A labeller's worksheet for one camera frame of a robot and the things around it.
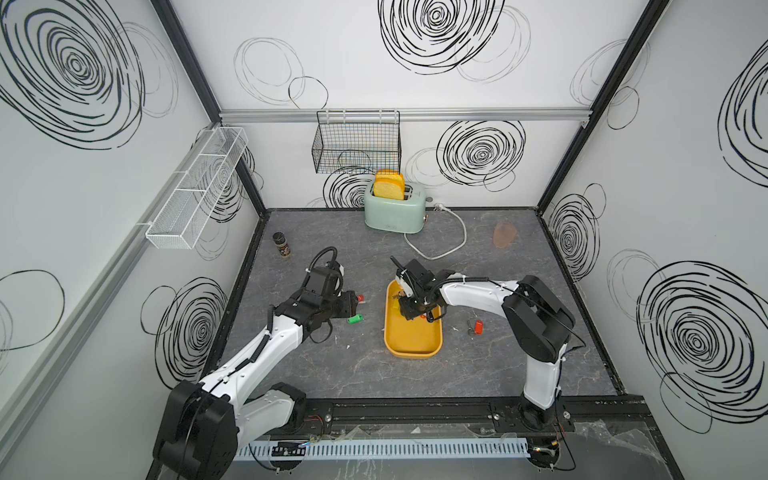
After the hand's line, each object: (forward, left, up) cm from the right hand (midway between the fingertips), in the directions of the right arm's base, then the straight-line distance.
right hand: (405, 310), depth 92 cm
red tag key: (+5, +15, -1) cm, 15 cm away
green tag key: (-3, +15, 0) cm, 16 cm away
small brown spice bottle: (+19, +42, +9) cm, 47 cm away
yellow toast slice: (+35, +6, +21) cm, 41 cm away
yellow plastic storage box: (-10, -1, +3) cm, 10 cm away
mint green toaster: (+36, +3, +5) cm, 36 cm away
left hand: (-2, +16, +10) cm, 19 cm away
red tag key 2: (-5, -22, -1) cm, 23 cm away
